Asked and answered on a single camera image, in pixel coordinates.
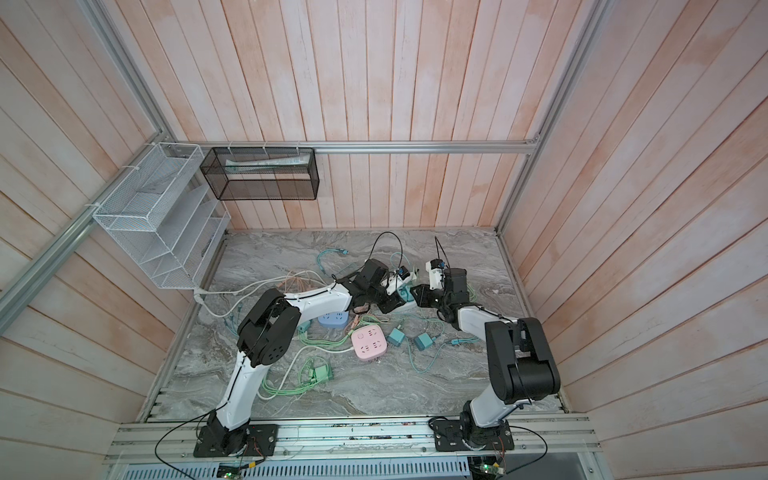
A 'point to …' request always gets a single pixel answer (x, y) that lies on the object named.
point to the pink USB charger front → (362, 309)
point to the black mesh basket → (262, 173)
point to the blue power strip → (334, 319)
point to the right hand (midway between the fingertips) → (413, 289)
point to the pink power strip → (368, 342)
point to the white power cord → (249, 288)
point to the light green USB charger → (323, 372)
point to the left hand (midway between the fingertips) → (400, 300)
